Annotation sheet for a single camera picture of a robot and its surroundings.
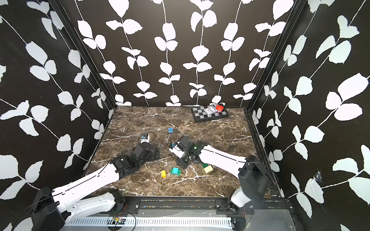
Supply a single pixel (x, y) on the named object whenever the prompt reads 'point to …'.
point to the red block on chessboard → (219, 108)
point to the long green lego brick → (179, 172)
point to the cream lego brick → (208, 169)
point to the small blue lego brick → (170, 130)
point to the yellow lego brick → (164, 173)
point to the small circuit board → (115, 220)
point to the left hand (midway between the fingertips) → (153, 146)
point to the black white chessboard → (199, 115)
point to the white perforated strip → (153, 222)
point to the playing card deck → (210, 110)
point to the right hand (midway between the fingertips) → (179, 159)
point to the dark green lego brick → (204, 165)
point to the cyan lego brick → (175, 170)
